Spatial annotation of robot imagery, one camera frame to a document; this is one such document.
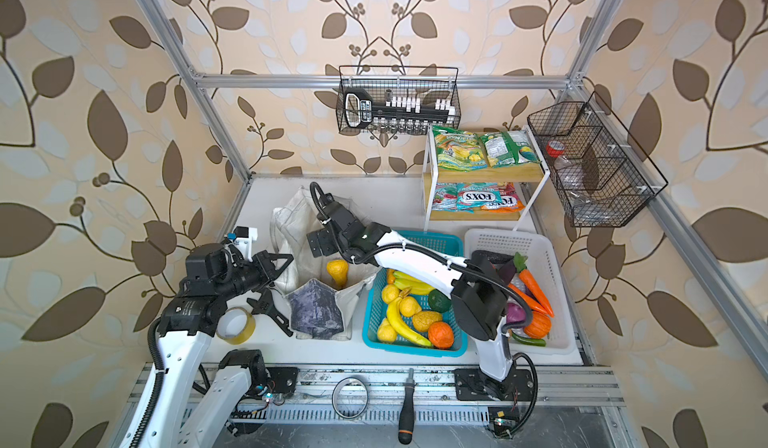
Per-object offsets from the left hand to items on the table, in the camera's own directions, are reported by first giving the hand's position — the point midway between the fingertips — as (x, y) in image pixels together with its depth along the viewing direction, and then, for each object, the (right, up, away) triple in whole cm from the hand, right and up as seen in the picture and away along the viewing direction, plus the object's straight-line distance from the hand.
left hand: (293, 256), depth 71 cm
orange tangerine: (+36, -21, +4) cm, 42 cm away
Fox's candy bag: (+54, +15, +16) cm, 58 cm away
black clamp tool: (-9, -20, +14) cm, 26 cm away
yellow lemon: (+23, -13, +14) cm, 29 cm away
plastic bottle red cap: (+69, +27, +10) cm, 75 cm away
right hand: (+5, +4, +11) cm, 13 cm away
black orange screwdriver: (+27, -38, -3) cm, 47 cm away
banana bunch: (+26, -10, +16) cm, 32 cm away
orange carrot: (+64, -6, +20) cm, 67 cm away
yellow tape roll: (-16, -22, +10) cm, 29 cm away
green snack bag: (+42, +27, +7) cm, 50 cm away
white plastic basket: (+69, -2, +21) cm, 73 cm away
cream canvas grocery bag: (+6, -13, +1) cm, 15 cm away
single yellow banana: (+25, -18, +9) cm, 32 cm away
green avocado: (+37, -14, +11) cm, 41 cm away
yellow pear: (+7, -7, +18) cm, 20 cm away
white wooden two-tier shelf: (+61, +21, +5) cm, 65 cm away
